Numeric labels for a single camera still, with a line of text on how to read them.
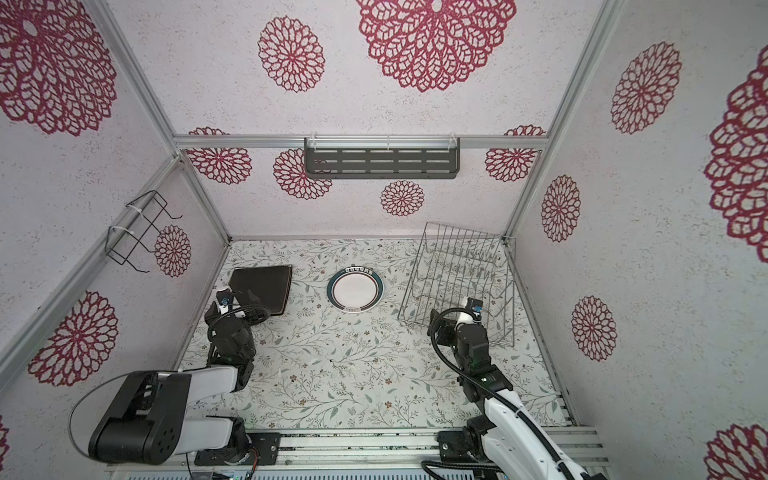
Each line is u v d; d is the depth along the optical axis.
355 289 1.04
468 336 0.61
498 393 0.56
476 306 0.70
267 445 0.75
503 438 0.60
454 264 1.12
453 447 0.73
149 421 0.42
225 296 0.72
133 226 0.76
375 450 0.75
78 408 0.42
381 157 0.95
